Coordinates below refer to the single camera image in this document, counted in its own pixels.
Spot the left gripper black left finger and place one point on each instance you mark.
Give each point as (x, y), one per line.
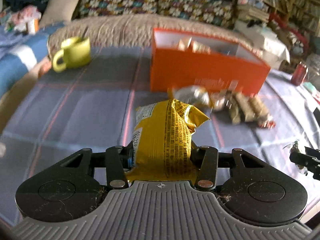
(118, 160)

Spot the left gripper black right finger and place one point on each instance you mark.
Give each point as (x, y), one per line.
(205, 159)

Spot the yellow snack bag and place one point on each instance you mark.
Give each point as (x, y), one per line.
(162, 141)

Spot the silver orange-edged snack packet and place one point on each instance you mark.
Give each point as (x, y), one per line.
(193, 95)

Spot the blue plaid tablecloth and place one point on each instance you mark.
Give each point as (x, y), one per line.
(95, 107)

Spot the round cake in clear wrapper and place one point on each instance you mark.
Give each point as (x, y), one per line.
(219, 101)

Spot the beige wrapped snack bar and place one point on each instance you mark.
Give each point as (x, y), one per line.
(239, 108)

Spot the red-ended wrapped snack bar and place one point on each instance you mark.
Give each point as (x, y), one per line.
(263, 117)

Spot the red soda can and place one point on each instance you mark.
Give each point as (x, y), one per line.
(299, 74)

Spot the orange cardboard box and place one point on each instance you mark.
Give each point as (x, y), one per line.
(181, 59)

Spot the green ceramic mug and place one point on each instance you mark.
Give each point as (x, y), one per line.
(75, 52)

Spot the sofa with quilted cover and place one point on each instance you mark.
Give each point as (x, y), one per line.
(132, 30)

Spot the white box beside sofa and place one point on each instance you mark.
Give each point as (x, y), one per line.
(274, 52)

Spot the blue striped blanket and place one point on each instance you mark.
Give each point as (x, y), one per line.
(20, 53)

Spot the right floral cushion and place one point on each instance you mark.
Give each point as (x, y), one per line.
(220, 12)

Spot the floral cushion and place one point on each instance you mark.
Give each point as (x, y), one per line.
(220, 12)
(90, 8)

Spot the stack of books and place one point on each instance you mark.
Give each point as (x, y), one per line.
(246, 13)

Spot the left floral cushion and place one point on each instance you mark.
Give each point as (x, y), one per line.
(90, 8)

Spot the orange white bottle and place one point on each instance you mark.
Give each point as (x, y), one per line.
(32, 26)

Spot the beige pillow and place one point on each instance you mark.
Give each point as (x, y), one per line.
(58, 11)

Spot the wooden bookshelf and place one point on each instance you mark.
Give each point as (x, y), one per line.
(303, 13)

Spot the pink plastic bag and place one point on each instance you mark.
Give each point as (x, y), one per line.
(17, 21)

